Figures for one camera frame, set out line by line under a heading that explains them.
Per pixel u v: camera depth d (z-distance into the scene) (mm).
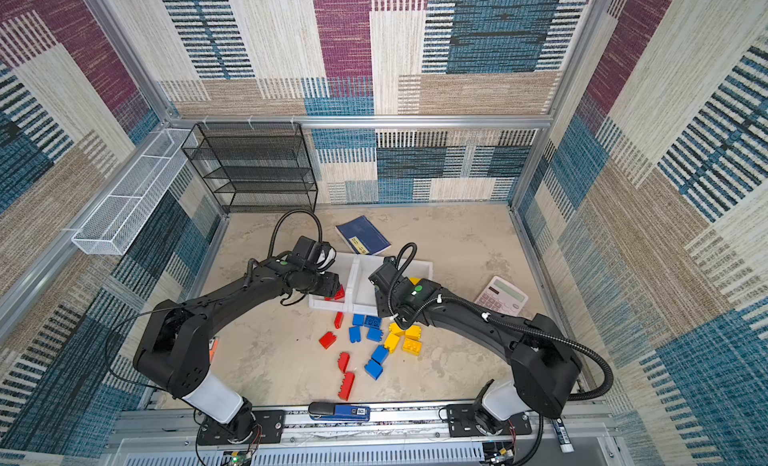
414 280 636
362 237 1095
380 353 847
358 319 893
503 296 940
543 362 420
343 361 827
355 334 875
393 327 883
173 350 447
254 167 1101
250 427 714
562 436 700
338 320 893
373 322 893
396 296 623
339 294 941
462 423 731
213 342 487
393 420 760
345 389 782
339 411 729
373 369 806
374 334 874
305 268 700
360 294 946
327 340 874
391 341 849
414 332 863
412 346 863
